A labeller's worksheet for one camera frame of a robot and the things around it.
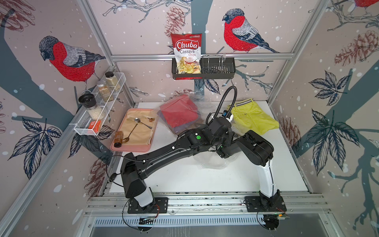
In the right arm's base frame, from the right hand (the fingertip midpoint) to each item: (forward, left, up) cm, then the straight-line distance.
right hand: (193, 126), depth 91 cm
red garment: (+11, +10, +1) cm, 15 cm away
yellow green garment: (+14, -38, -3) cm, 41 cm away
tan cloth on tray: (+8, +42, -12) cm, 44 cm away
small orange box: (-17, +43, +21) cm, 51 cm away
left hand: (-15, -21, +16) cm, 31 cm away
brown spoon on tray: (-5, +46, -11) cm, 47 cm away
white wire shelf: (-17, +50, +21) cm, 57 cm away
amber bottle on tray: (-6, +49, -8) cm, 50 cm away
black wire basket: (+42, -12, +14) cm, 46 cm away
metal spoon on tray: (+12, +43, -11) cm, 46 cm away
